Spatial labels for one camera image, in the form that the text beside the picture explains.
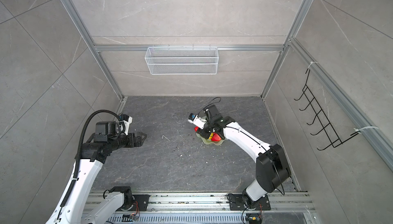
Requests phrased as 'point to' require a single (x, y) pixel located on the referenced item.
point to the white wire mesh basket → (182, 60)
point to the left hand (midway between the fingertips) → (137, 132)
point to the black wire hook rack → (325, 133)
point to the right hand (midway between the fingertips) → (200, 126)
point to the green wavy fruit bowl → (210, 141)
